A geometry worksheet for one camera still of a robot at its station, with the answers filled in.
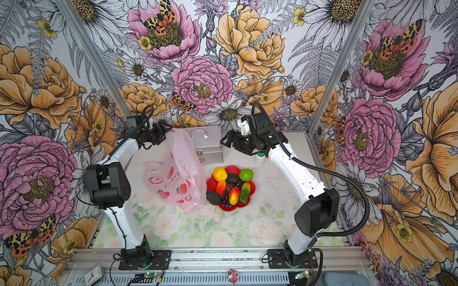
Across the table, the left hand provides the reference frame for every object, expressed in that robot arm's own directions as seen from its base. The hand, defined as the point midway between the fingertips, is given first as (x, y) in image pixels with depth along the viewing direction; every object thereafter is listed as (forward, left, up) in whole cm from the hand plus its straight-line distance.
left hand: (170, 133), depth 96 cm
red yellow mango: (-32, -33, -9) cm, 47 cm away
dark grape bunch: (-31, -29, -14) cm, 45 cm away
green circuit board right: (-61, -59, -19) cm, 87 cm away
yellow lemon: (-19, -26, -10) cm, 34 cm away
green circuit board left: (-60, +1, -19) cm, 63 cm away
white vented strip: (-62, -21, -12) cm, 67 cm away
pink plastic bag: (-26, -8, -7) cm, 28 cm away
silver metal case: (-2, -20, -3) cm, 20 cm away
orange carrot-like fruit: (-24, -26, -15) cm, 39 cm away
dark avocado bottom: (-32, -24, -10) cm, 41 cm away
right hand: (-19, -30, +10) cm, 37 cm away
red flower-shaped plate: (-24, -29, -18) cm, 42 cm away
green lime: (-20, -39, -9) cm, 45 cm away
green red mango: (-29, -38, -12) cm, 49 cm away
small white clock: (-60, +21, -16) cm, 65 cm away
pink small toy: (-61, -32, -14) cm, 70 cm away
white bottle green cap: (-9, -47, -12) cm, 50 cm away
